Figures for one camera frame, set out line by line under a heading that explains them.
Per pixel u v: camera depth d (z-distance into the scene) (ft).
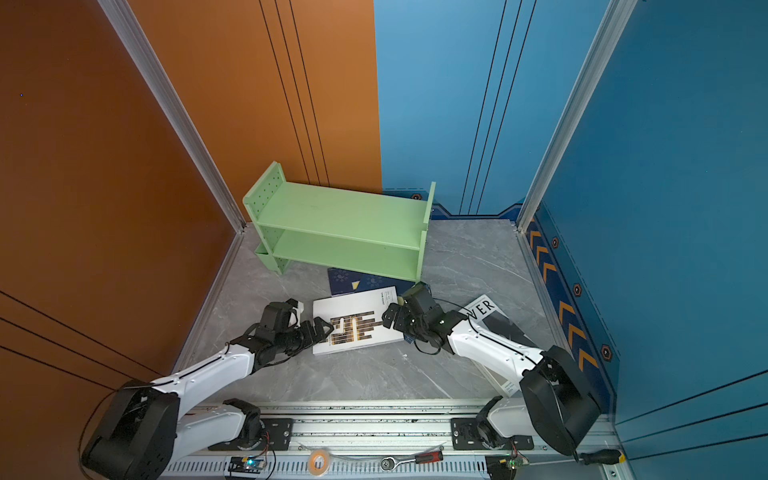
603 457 2.22
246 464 2.33
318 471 2.27
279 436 2.42
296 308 2.69
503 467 2.30
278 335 2.29
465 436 2.38
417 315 2.20
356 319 2.93
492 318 2.93
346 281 3.35
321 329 2.60
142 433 1.36
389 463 2.23
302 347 2.54
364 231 2.78
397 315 2.49
